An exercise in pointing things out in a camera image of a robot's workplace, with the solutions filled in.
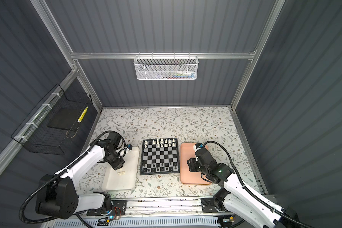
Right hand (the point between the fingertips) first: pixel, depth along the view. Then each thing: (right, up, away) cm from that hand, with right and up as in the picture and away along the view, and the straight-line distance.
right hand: (190, 162), depth 79 cm
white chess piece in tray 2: (-42, -8, +5) cm, 43 cm away
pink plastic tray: (-1, -11, +7) cm, 14 cm away
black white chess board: (-18, 0, +12) cm, 22 cm away
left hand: (-43, -1, +5) cm, 44 cm away
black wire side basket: (-73, +20, -7) cm, 76 cm away
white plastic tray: (-39, -11, +5) cm, 41 cm away
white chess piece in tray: (-40, -7, +5) cm, 41 cm away
